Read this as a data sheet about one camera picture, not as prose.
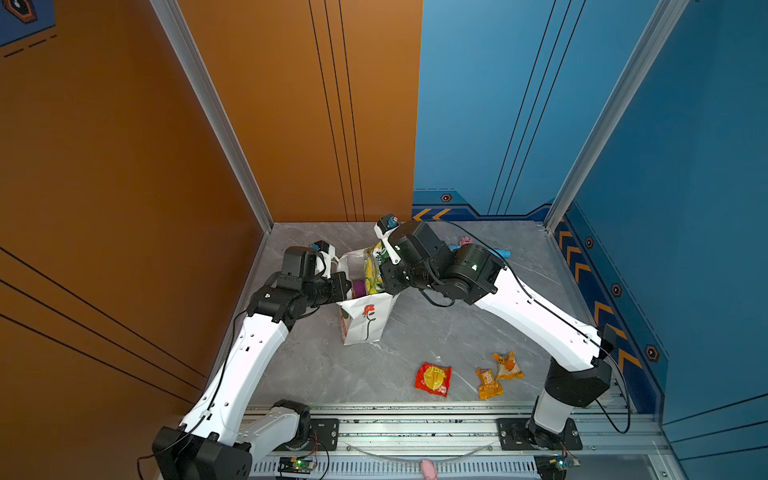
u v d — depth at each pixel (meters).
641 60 0.77
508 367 0.83
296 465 0.71
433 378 0.81
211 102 0.84
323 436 0.73
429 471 0.68
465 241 1.12
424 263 0.45
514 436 0.72
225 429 0.38
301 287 0.55
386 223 0.55
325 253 0.67
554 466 0.71
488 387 0.79
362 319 0.75
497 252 1.12
